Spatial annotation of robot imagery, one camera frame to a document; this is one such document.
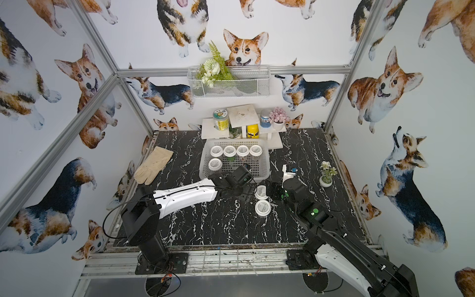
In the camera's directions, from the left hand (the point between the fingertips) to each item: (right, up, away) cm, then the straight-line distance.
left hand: (245, 184), depth 86 cm
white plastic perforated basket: (+8, +5, +16) cm, 19 cm away
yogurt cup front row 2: (+6, +15, +15) cm, 22 cm away
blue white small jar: (+10, +32, +12) cm, 36 cm away
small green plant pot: (-6, +26, +24) cm, 36 cm away
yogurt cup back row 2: (-2, +15, +15) cm, 22 cm away
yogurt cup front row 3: (-16, +8, +10) cm, 20 cm away
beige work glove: (-53, +7, +19) cm, 57 cm away
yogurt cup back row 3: (+7, -4, +2) cm, 9 cm away
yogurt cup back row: (-16, +15, +16) cm, 28 cm away
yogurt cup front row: (-9, +15, +15) cm, 23 cm away
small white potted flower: (+41, +1, +6) cm, 41 cm away
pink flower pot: (+16, +32, +7) cm, 37 cm away
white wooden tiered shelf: (-2, +34, +12) cm, 36 cm away
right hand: (+14, +5, -8) cm, 17 cm away
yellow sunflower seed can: (-13, +33, +9) cm, 36 cm away
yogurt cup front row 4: (+8, -10, -4) cm, 13 cm away
